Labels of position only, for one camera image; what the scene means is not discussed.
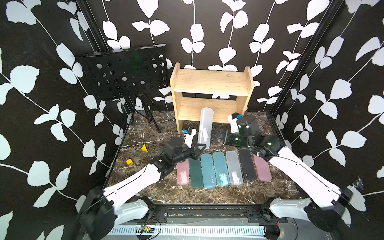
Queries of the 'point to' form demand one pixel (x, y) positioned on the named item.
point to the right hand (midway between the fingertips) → (216, 133)
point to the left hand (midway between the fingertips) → (206, 143)
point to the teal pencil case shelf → (208, 171)
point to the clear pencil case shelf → (205, 127)
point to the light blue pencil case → (221, 169)
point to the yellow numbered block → (129, 162)
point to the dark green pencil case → (196, 173)
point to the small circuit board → (146, 229)
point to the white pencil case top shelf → (233, 167)
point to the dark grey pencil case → (247, 164)
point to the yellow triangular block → (144, 148)
